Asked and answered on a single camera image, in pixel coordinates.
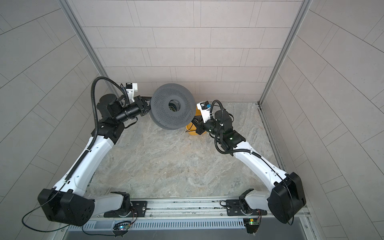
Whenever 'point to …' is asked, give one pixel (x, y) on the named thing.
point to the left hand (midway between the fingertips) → (160, 99)
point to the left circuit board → (122, 226)
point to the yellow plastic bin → (191, 127)
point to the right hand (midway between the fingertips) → (189, 119)
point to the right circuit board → (252, 224)
